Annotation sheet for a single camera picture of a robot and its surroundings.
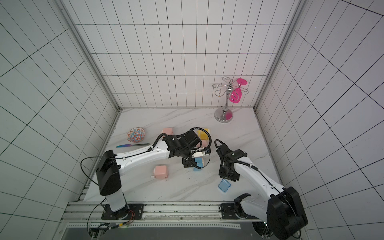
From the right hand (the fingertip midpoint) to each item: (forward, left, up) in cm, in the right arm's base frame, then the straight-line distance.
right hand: (224, 174), depth 82 cm
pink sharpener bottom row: (0, +37, -3) cm, 37 cm away
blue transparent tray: (-5, 0, -3) cm, 6 cm away
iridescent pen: (+16, +61, -1) cm, 63 cm away
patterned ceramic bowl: (+24, +59, 0) cm, 64 cm away
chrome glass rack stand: (+47, -4, -3) cm, 47 cm away
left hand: (+5, +20, +8) cm, 22 cm away
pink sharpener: (+3, +12, +27) cm, 30 cm away
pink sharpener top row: (+25, +35, +4) cm, 43 cm away
